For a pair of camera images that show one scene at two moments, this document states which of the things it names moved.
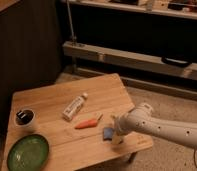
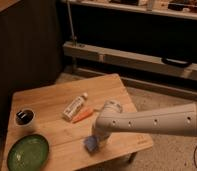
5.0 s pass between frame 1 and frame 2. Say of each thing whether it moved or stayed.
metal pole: stayed
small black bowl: stayed
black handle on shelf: stayed
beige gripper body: moved
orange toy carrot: moved
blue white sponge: moved
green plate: stayed
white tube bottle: stayed
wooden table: stayed
